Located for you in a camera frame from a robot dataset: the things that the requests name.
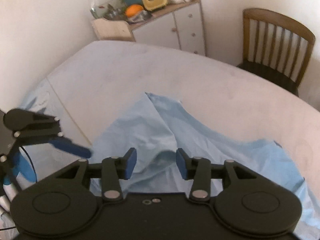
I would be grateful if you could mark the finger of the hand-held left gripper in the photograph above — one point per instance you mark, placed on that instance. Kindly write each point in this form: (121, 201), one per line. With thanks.
(11, 162)
(72, 148)

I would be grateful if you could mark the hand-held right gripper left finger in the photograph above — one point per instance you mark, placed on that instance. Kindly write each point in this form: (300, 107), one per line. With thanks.
(130, 165)

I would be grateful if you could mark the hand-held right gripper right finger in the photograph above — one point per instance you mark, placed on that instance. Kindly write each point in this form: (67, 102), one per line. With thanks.
(181, 165)

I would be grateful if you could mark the light blue garment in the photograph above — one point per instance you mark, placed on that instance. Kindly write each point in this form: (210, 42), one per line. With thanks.
(212, 150)

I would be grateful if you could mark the person's left forearm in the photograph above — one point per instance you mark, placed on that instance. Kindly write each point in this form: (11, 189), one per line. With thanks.
(25, 167)

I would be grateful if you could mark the white tablecloth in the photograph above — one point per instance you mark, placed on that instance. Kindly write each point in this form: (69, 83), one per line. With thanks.
(175, 75)

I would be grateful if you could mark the light wooden box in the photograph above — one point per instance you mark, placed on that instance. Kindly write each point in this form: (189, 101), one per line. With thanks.
(112, 30)

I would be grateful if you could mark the wooden chair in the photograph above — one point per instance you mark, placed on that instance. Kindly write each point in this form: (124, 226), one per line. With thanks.
(275, 67)

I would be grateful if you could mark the white drawer cabinet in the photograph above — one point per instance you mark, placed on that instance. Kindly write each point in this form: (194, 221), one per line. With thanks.
(180, 27)

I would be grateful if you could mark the glass fish bowl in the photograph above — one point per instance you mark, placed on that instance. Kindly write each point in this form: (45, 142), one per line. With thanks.
(107, 8)

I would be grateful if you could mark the orange ball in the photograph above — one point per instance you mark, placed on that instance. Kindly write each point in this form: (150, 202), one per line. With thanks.
(133, 10)

